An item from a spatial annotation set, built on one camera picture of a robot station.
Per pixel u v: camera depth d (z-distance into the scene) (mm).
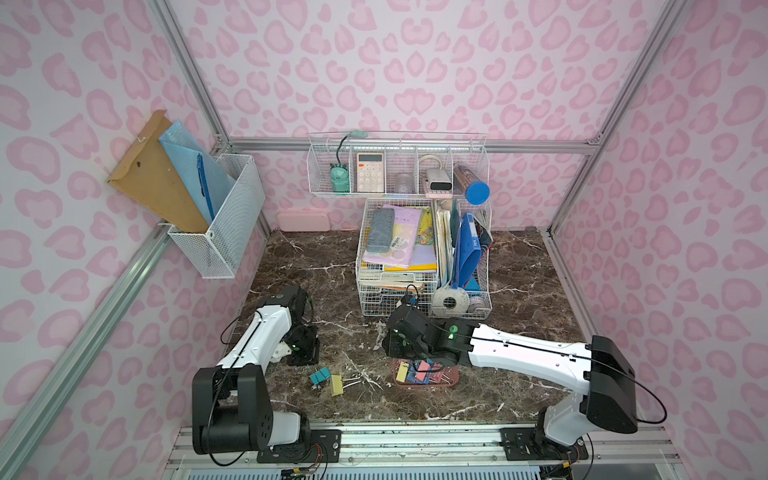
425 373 816
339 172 905
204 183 665
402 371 807
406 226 924
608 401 394
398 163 982
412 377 806
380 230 863
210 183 857
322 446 728
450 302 975
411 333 570
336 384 818
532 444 722
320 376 836
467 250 895
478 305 943
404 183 979
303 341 708
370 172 952
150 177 673
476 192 828
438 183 920
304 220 1174
